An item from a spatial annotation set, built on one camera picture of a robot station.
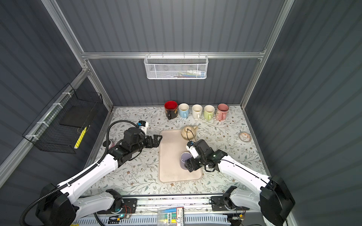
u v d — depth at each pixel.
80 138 0.68
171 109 1.05
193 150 0.74
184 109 1.06
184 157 0.86
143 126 0.72
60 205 0.38
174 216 0.70
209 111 1.05
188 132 0.94
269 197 0.40
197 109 1.09
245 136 1.02
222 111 1.04
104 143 0.93
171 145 1.01
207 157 0.62
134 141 0.62
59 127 0.72
